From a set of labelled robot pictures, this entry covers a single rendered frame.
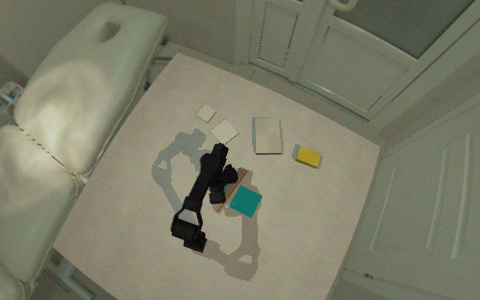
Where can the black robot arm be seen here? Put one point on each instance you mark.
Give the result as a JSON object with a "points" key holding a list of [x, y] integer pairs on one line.
{"points": [[211, 169]]}

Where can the brown wooden plank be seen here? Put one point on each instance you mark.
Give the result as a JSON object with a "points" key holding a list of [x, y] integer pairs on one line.
{"points": [[230, 190]]}

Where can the yellow rectangular block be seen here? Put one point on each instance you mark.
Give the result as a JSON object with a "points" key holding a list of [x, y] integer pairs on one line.
{"points": [[308, 157]]}

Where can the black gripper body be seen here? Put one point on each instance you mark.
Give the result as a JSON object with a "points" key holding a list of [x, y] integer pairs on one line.
{"points": [[217, 197]]}

